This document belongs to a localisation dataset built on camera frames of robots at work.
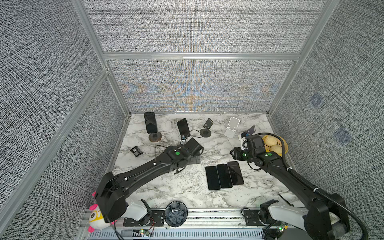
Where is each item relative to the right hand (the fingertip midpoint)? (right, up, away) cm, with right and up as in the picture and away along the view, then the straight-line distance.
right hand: (233, 151), depth 85 cm
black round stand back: (-13, +10, +21) cm, 27 cm away
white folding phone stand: (+5, +16, +16) cm, 23 cm away
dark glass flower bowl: (-32, -29, -10) cm, 45 cm away
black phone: (-29, +13, +12) cm, 34 cm away
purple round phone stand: (+15, +11, +13) cm, 23 cm away
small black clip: (-59, -2, +11) cm, 60 cm away
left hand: (-24, -3, -5) cm, 24 cm away
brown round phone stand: (-49, +7, +19) cm, 53 cm away
